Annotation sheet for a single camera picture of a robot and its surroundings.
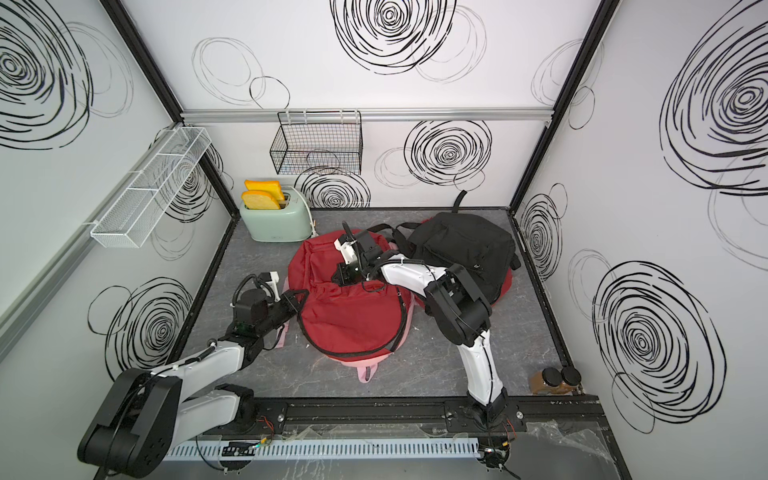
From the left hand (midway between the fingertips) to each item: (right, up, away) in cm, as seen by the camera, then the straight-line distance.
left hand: (308, 292), depth 86 cm
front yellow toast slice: (-19, +28, +10) cm, 35 cm away
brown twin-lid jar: (+63, -18, -16) cm, 67 cm away
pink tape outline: (+18, -20, -6) cm, 27 cm away
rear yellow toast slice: (-16, +33, +12) cm, 39 cm away
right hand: (+6, +3, +4) cm, 8 cm away
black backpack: (+43, +15, +18) cm, 49 cm away
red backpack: (+12, -8, -2) cm, 14 cm away
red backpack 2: (+61, 0, +8) cm, 62 cm away
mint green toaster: (-11, +21, +17) cm, 29 cm away
